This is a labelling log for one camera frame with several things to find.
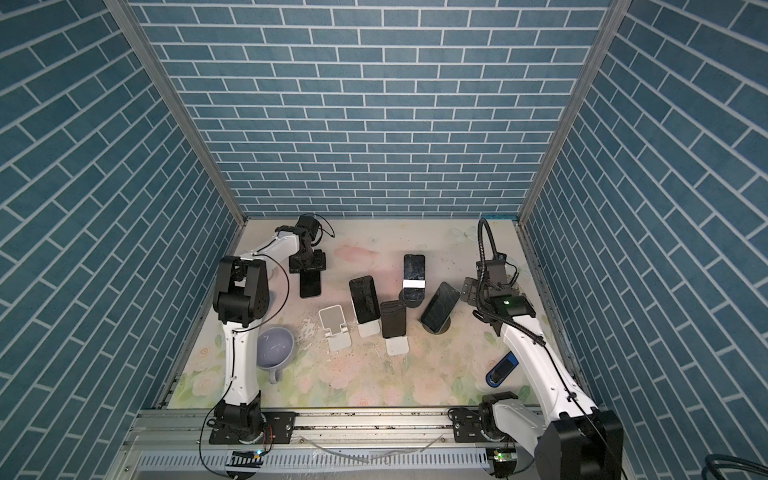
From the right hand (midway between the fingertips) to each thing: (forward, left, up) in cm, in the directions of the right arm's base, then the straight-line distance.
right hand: (484, 285), depth 83 cm
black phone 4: (-5, +12, -5) cm, 14 cm away
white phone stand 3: (-13, +24, -15) cm, 31 cm away
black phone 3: (+8, +20, -5) cm, 22 cm away
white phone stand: (-11, +42, -6) cm, 44 cm away
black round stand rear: (0, +20, -9) cm, 22 cm away
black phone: (+6, +56, -15) cm, 58 cm away
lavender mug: (-17, +59, -14) cm, 63 cm away
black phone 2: (-1, +35, -9) cm, 36 cm away
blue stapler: (-17, -6, -15) cm, 24 cm away
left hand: (+13, +56, -14) cm, 59 cm away
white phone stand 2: (-8, +33, -15) cm, 37 cm away
